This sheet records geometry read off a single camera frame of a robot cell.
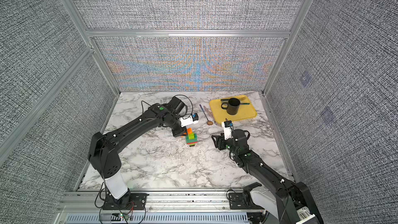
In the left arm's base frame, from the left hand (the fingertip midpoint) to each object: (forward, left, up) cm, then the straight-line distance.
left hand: (187, 129), depth 82 cm
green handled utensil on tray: (+34, -29, -16) cm, 48 cm away
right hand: (0, -16, -3) cm, 16 cm away
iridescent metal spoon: (+13, -13, -14) cm, 23 cm away
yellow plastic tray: (+18, -21, -13) cm, 30 cm away
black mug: (+21, -30, -8) cm, 37 cm away
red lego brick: (-3, -2, -12) cm, 12 cm away
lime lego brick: (-3, -2, -4) cm, 5 cm away
